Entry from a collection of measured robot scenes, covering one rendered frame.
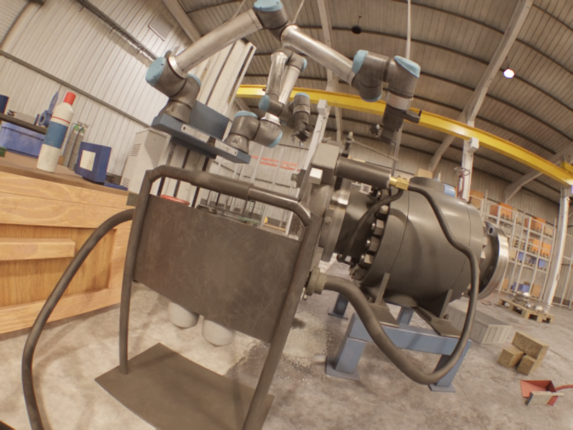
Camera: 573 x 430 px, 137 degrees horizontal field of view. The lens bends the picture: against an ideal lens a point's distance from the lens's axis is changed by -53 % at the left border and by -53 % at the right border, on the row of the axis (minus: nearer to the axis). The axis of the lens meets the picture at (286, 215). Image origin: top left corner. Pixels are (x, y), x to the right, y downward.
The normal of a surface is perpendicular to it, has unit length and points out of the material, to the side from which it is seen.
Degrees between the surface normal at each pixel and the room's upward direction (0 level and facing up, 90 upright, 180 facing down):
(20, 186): 90
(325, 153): 68
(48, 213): 90
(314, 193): 82
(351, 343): 90
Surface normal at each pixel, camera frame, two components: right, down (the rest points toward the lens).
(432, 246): -0.18, -0.02
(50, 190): 0.95, 0.26
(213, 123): 0.77, 0.21
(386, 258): -0.27, 0.32
